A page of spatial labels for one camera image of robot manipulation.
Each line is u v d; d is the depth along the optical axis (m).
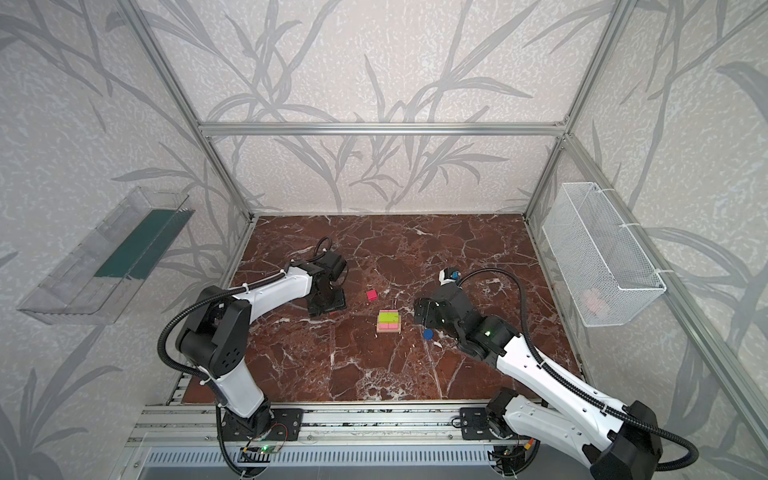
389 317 0.90
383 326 0.89
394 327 0.89
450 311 0.55
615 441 0.39
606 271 0.61
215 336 0.47
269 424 0.72
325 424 0.75
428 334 0.88
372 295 0.98
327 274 0.75
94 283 0.63
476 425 0.73
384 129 0.94
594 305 0.73
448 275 0.68
